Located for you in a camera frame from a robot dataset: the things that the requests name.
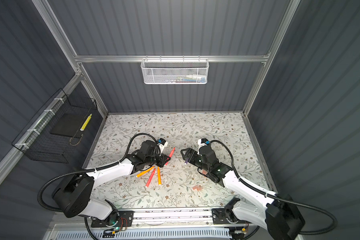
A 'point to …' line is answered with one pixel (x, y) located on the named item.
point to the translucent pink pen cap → (204, 171)
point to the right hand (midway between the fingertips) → (186, 154)
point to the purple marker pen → (186, 162)
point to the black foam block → (70, 124)
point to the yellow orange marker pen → (159, 175)
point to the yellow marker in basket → (86, 122)
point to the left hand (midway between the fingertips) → (169, 157)
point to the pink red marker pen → (170, 155)
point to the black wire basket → (36, 143)
